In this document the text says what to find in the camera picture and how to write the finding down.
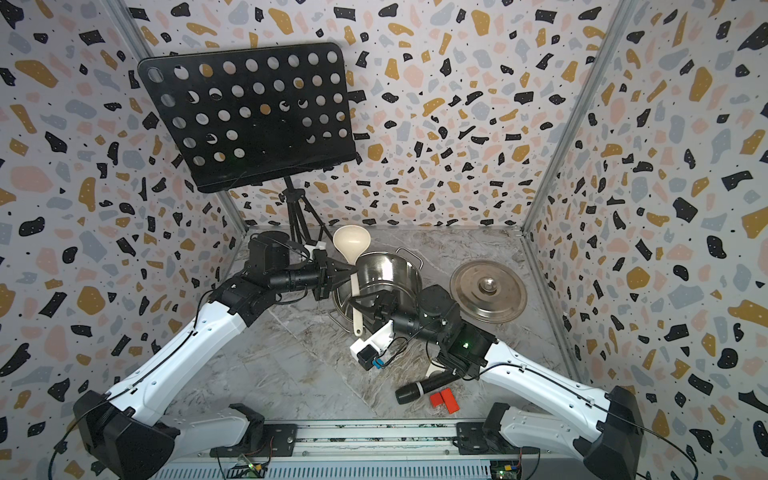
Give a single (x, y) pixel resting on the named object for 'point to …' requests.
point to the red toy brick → (446, 397)
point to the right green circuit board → (501, 469)
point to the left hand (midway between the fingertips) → (361, 269)
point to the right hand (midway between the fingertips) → (358, 295)
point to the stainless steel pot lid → (488, 292)
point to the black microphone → (413, 392)
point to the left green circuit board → (248, 471)
